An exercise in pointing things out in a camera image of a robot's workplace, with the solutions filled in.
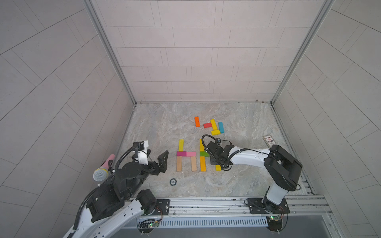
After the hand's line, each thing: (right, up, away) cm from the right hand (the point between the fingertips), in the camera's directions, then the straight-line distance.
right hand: (213, 160), depth 90 cm
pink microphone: (-47, +6, -34) cm, 58 cm away
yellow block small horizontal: (+2, +16, +10) cm, 19 cm away
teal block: (+7, +19, +12) cm, 24 cm away
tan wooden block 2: (-12, -1, -5) cm, 13 cm away
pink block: (-15, +4, -1) cm, 15 cm away
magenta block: (-19, +5, -1) cm, 20 cm away
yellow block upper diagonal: (+1, +21, +12) cm, 24 cm away
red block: (-3, +21, +15) cm, 26 cm away
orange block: (-7, 0, -5) cm, 9 cm away
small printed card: (+36, +12, +4) cm, 38 cm away
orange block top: (-10, +23, +15) cm, 30 cm away
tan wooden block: (-21, 0, -5) cm, 21 cm away
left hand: (-25, +13, -26) cm, 38 cm away
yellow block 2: (-8, +13, -20) cm, 25 cm away
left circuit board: (-32, -22, -25) cm, 46 cm away
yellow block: (-20, +9, +2) cm, 22 cm away
